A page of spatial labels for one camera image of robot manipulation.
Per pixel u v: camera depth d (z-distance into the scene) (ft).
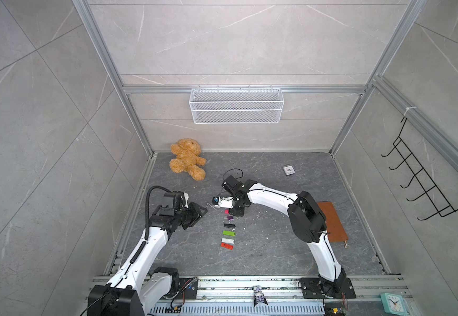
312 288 2.44
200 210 2.56
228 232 2.89
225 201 2.75
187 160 3.50
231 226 2.96
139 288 1.37
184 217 2.29
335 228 2.90
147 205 2.01
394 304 2.25
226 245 2.75
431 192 2.06
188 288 2.39
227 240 2.81
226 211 2.86
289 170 3.59
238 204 2.63
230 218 3.04
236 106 3.31
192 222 2.38
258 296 2.29
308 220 1.78
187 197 2.59
